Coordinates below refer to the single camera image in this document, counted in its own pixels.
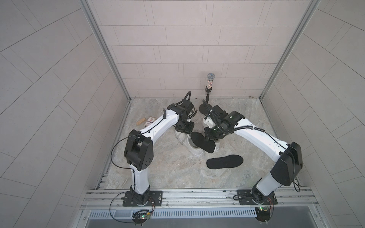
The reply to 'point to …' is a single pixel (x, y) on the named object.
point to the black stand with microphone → (210, 77)
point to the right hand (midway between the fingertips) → (203, 139)
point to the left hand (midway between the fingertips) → (192, 131)
